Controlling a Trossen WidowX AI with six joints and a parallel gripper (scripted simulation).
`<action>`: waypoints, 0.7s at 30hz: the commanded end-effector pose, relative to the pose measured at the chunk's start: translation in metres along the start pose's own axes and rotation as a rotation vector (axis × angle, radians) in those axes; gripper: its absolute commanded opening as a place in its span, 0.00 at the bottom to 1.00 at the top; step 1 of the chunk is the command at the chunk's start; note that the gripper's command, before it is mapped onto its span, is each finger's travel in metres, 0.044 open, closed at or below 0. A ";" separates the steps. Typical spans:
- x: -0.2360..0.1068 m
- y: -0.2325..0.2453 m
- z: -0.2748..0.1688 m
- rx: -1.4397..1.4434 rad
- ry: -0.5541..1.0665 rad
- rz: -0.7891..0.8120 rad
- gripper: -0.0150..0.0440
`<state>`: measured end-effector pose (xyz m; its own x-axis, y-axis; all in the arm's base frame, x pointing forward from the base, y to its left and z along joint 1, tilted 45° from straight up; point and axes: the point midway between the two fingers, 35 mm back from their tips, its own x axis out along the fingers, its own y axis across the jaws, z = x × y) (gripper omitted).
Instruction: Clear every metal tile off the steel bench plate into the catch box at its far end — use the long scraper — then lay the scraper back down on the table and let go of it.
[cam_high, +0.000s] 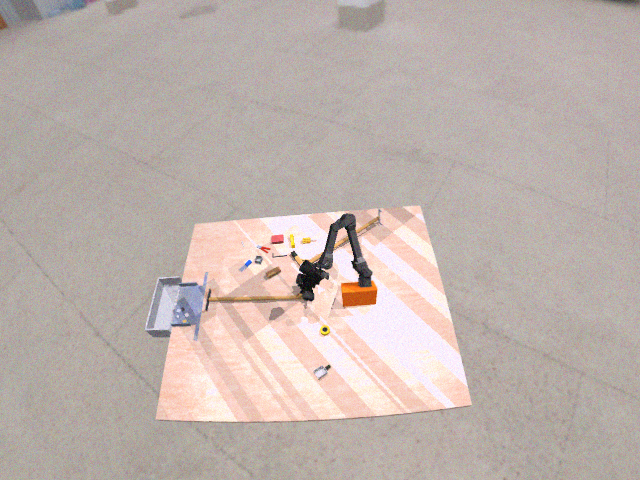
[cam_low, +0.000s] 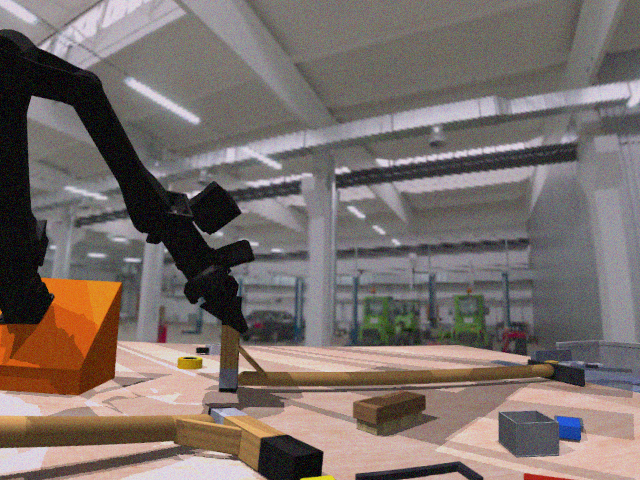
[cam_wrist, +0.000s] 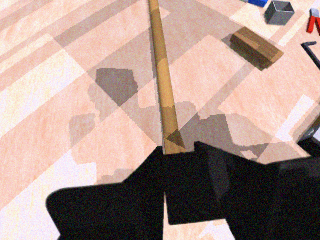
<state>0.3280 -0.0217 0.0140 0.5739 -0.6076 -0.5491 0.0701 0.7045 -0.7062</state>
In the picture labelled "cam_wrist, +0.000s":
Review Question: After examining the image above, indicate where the blue-handled scraper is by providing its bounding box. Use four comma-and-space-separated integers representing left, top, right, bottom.
243, 0, 268, 8

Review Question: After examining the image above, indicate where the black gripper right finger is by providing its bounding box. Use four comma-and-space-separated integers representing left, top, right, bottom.
222, 150, 320, 240

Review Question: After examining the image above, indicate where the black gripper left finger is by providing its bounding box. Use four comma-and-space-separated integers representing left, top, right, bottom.
45, 146, 165, 240

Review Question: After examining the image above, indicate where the grey open-top box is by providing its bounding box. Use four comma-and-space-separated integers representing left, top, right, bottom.
264, 0, 295, 26

